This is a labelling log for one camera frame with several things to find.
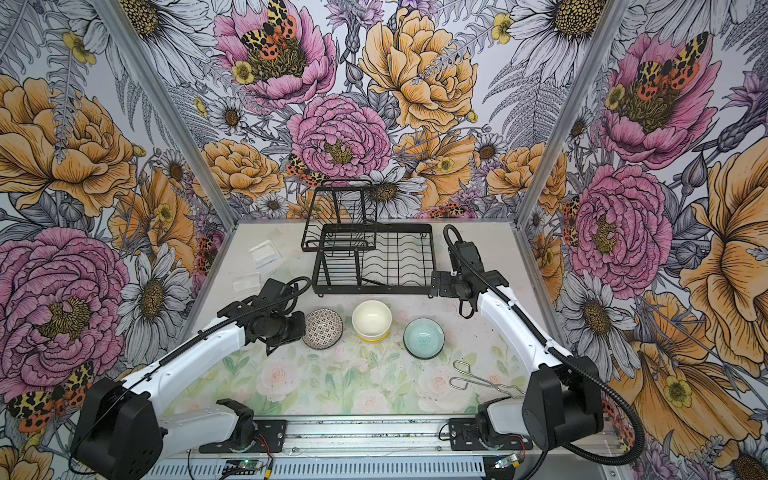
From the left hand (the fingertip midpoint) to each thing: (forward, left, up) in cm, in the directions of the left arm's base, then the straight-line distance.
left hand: (301, 341), depth 83 cm
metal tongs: (-9, -44, -7) cm, 46 cm away
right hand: (+11, -41, +7) cm, 43 cm away
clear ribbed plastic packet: (+24, +24, -8) cm, 34 cm away
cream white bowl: (+7, -19, -2) cm, 20 cm away
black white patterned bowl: (+5, -5, -4) cm, 8 cm away
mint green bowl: (+2, -34, -3) cm, 34 cm away
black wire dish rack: (+19, -16, +14) cm, 28 cm away
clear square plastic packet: (+37, +22, -7) cm, 43 cm away
